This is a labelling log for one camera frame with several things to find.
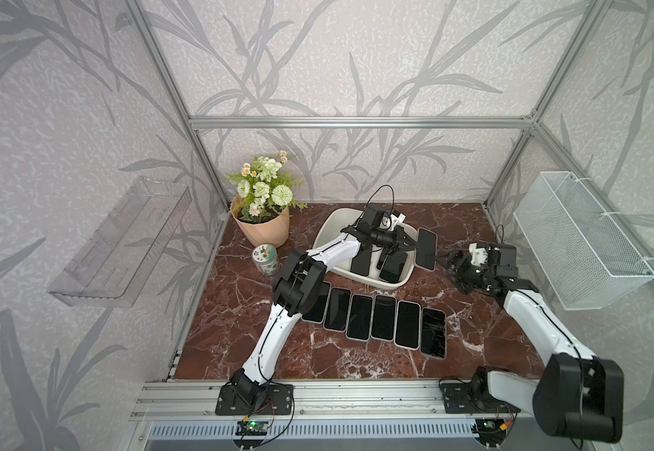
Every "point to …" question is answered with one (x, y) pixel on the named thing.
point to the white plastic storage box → (364, 266)
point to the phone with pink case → (337, 309)
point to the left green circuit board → (252, 427)
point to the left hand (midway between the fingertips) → (418, 247)
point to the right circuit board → (490, 430)
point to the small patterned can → (265, 257)
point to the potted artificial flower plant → (261, 209)
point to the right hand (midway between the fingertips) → (440, 263)
